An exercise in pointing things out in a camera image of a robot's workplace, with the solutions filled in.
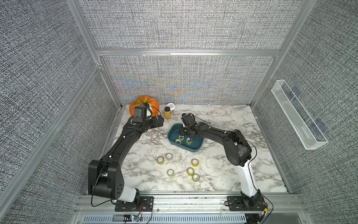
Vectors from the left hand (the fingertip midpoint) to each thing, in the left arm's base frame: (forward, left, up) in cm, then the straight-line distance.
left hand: (159, 118), depth 85 cm
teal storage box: (-5, -15, -20) cm, 25 cm away
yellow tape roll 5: (-3, -14, -18) cm, 23 cm away
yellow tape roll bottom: (-30, -21, -20) cm, 41 cm away
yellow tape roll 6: (-5, -11, -19) cm, 23 cm away
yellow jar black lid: (+17, -4, -14) cm, 22 cm away
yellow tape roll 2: (-26, -6, -20) cm, 34 cm away
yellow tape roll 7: (-6, -19, -19) cm, 27 cm away
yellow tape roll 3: (-21, -21, -20) cm, 36 cm away
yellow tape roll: (-18, +1, -20) cm, 27 cm away
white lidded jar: (+22, -8, -13) cm, 27 cm away
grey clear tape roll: (-16, -5, -20) cm, 26 cm away
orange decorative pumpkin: (+21, +7, -7) cm, 23 cm away
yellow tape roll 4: (-26, -18, -20) cm, 37 cm away
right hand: (+4, -13, -14) cm, 20 cm away
